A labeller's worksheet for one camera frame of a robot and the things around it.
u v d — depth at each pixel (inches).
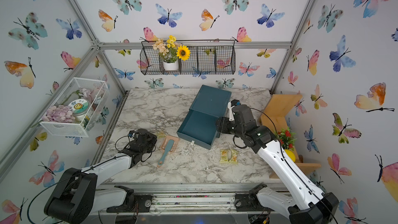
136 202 28.6
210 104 33.5
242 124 20.5
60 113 23.6
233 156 34.1
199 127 33.9
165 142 36.8
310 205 14.7
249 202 28.9
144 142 28.4
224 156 34.4
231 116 25.0
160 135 37.1
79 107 25.8
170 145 36.4
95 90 31.1
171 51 33.3
